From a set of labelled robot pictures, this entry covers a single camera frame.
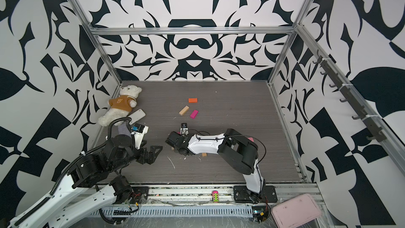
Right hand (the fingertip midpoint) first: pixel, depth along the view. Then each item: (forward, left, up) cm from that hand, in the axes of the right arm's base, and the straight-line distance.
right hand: (180, 143), depth 91 cm
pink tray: (-32, -54, 0) cm, 63 cm away
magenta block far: (+19, -7, +1) cm, 20 cm away
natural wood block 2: (-7, -13, +1) cm, 15 cm away
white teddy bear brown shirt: (+20, +37, +8) cm, 43 cm away
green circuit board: (-33, -38, -2) cm, 50 cm away
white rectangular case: (+17, +29, +2) cm, 34 cm away
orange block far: (+30, -6, +1) cm, 30 cm away
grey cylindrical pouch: (+7, +34, +3) cm, 35 cm away
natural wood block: (+22, -1, 0) cm, 22 cm away
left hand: (-8, +9, +20) cm, 24 cm away
